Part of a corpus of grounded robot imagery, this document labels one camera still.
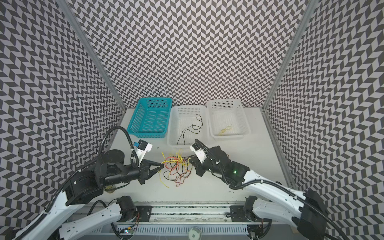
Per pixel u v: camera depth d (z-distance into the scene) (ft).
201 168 2.04
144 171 1.63
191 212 2.42
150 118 3.69
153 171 1.83
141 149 1.73
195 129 3.53
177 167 2.15
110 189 1.62
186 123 3.58
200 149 1.99
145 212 2.38
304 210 1.30
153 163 1.89
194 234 1.93
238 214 2.38
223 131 3.35
